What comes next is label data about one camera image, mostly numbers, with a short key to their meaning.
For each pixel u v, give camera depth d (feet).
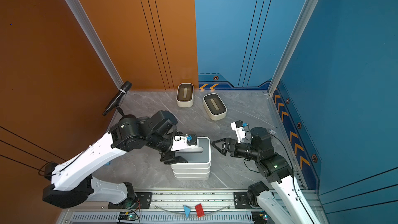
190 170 2.32
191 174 2.33
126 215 2.37
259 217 2.29
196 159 2.07
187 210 2.32
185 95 3.57
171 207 2.38
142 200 2.40
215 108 3.35
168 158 1.66
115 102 2.83
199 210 2.28
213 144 1.98
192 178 2.55
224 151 1.84
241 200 2.38
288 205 1.36
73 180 1.26
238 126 2.00
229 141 1.87
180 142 1.61
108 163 1.38
